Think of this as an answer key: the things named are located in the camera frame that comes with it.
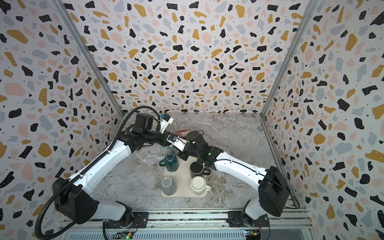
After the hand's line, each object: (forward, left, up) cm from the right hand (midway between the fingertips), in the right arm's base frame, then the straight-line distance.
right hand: (171, 142), depth 74 cm
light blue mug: (+7, +6, -20) cm, 22 cm away
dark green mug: (-3, +2, -17) cm, 17 cm away
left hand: (+3, -2, +2) cm, 4 cm away
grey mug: (-16, +2, -15) cm, 22 cm away
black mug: (-7, -12, -16) cm, 21 cm away
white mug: (-15, -13, -18) cm, 27 cm away
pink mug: (+5, -5, +1) cm, 7 cm away
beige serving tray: (-8, -3, -26) cm, 28 cm away
